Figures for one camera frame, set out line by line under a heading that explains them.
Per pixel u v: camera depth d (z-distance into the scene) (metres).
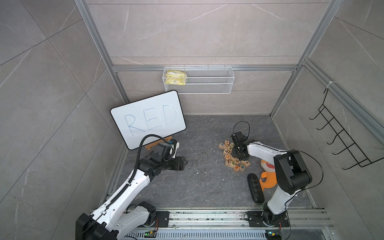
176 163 0.67
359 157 0.59
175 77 0.88
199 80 1.00
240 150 0.71
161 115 0.92
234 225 0.73
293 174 0.48
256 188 0.80
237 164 0.90
